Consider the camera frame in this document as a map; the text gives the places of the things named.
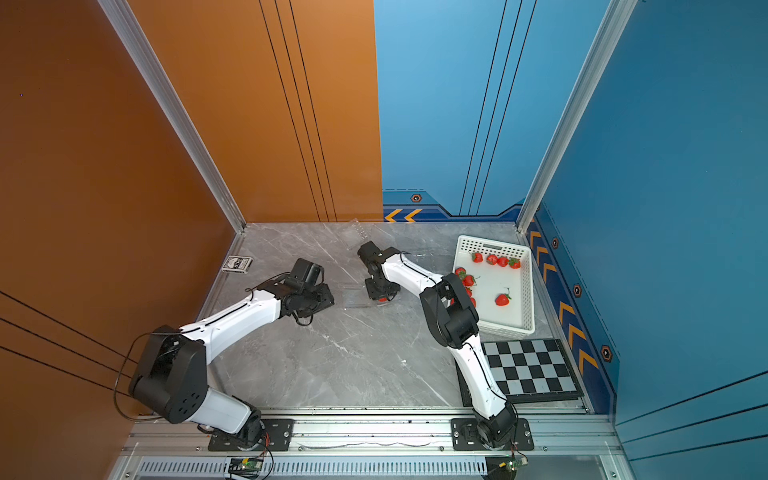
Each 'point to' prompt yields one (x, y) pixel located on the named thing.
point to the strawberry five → (502, 299)
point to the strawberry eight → (460, 271)
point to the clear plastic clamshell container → (355, 295)
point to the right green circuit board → (512, 464)
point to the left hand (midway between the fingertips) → (332, 295)
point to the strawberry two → (491, 259)
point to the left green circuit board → (249, 467)
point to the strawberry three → (502, 261)
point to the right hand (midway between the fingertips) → (381, 294)
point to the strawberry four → (514, 263)
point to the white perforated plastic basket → (499, 277)
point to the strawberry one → (477, 257)
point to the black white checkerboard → (527, 370)
